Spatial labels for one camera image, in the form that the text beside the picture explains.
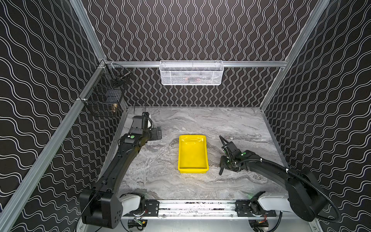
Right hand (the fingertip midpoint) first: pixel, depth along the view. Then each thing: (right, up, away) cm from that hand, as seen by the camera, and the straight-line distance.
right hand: (223, 164), depth 88 cm
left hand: (-39, +21, -7) cm, 45 cm away
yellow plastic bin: (-18, +4, +4) cm, 19 cm away
